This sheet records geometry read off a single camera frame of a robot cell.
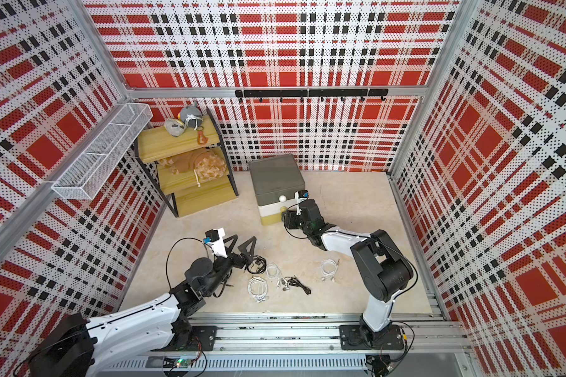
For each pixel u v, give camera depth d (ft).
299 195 2.76
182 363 2.26
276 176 3.07
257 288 2.70
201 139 2.83
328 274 2.83
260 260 3.00
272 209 3.08
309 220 2.39
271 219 3.22
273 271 2.90
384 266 1.57
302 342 2.42
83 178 2.26
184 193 3.69
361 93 2.91
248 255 2.32
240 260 2.30
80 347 1.36
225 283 2.35
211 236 2.17
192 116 2.83
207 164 2.91
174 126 2.76
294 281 2.82
